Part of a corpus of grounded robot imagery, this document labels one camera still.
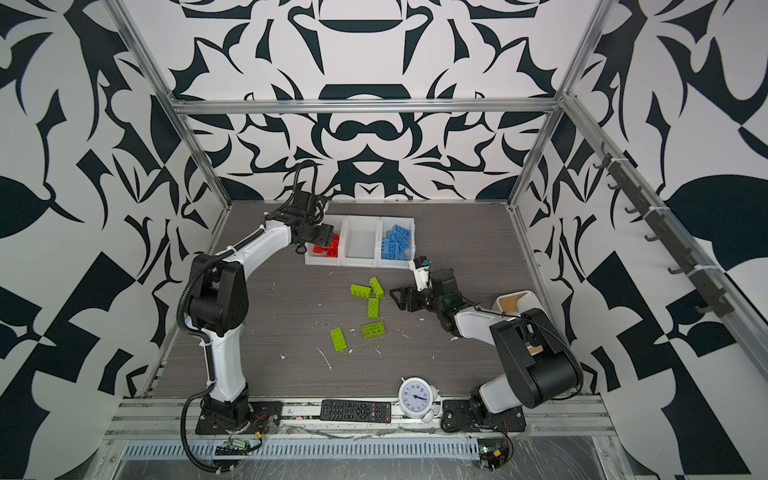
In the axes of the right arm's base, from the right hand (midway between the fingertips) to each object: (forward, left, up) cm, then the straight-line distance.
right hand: (401, 288), depth 90 cm
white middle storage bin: (+22, +14, -6) cm, 27 cm away
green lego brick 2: (+4, +8, -5) cm, 10 cm away
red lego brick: (+15, +22, -1) cm, 27 cm away
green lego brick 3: (-4, +8, -6) cm, 11 cm away
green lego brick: (+2, +12, -4) cm, 13 cm away
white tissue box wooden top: (-4, -33, -2) cm, 34 cm away
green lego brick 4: (-11, +8, -5) cm, 14 cm away
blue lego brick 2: (+16, +5, -2) cm, 17 cm away
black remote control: (-31, +12, -5) cm, 34 cm away
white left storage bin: (+12, +28, -2) cm, 31 cm away
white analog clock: (-28, -3, -5) cm, 29 cm away
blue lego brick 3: (+16, +1, -3) cm, 16 cm away
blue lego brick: (+23, 0, -3) cm, 23 cm away
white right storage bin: (+24, +5, 0) cm, 24 cm away
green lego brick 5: (-13, +18, -6) cm, 23 cm away
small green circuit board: (-39, -20, -8) cm, 45 cm away
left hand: (+19, +25, +6) cm, 32 cm away
